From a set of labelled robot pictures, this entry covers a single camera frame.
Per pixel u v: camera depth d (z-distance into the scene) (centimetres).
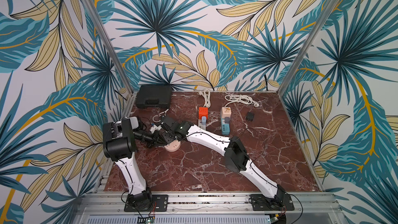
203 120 96
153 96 114
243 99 113
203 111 98
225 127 97
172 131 69
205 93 117
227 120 98
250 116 104
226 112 98
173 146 89
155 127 90
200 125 98
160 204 74
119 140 54
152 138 82
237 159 58
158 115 102
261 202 73
